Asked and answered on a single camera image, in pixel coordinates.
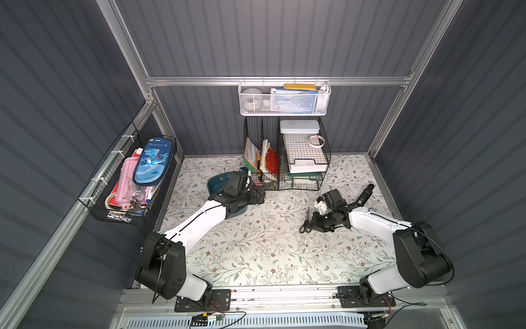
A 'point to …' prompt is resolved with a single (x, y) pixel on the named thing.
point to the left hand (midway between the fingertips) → (257, 193)
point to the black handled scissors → (306, 225)
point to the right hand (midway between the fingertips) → (312, 224)
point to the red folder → (271, 160)
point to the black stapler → (365, 195)
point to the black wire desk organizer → (286, 153)
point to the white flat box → (299, 126)
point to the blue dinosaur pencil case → (153, 162)
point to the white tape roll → (314, 145)
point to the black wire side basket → (99, 194)
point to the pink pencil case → (126, 184)
